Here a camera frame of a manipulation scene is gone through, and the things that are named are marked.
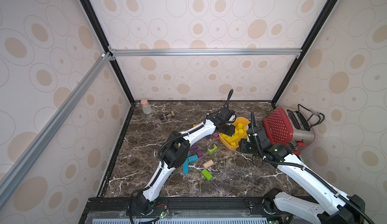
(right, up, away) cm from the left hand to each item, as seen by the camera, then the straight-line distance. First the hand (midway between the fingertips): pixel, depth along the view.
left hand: (237, 130), depth 90 cm
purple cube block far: (-12, -4, +7) cm, 14 cm away
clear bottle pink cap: (-61, +14, +19) cm, 66 cm away
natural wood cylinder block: (-18, -19, -4) cm, 26 cm away
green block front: (-19, -23, -7) cm, 31 cm away
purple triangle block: (-26, -11, +4) cm, 29 cm away
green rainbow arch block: (-15, -12, 0) cm, 20 cm away
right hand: (+2, -5, -10) cm, 12 cm away
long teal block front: (-31, -20, -5) cm, 37 cm away
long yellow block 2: (-2, -8, +2) cm, 9 cm away
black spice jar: (-49, +8, +18) cm, 53 cm away
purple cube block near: (-23, -14, 0) cm, 27 cm away
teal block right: (-27, -17, 0) cm, 31 cm away
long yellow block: (-3, -6, +6) cm, 9 cm away
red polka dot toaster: (+29, +3, -7) cm, 30 cm away
